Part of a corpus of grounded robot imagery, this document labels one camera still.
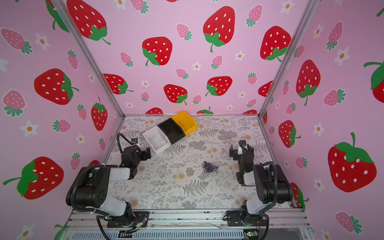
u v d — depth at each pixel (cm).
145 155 86
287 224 73
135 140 83
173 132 111
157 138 107
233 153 84
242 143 79
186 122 113
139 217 75
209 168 89
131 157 73
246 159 70
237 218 73
